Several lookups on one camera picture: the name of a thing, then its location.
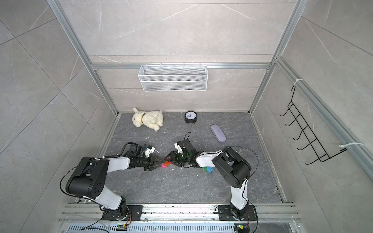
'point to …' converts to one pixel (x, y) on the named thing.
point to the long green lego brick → (205, 168)
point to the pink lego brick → (163, 166)
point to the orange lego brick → (165, 163)
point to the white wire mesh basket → (173, 78)
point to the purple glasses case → (218, 133)
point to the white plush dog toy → (153, 119)
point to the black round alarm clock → (190, 116)
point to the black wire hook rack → (304, 127)
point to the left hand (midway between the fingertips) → (163, 162)
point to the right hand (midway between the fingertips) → (167, 160)
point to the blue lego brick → (210, 169)
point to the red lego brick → (168, 163)
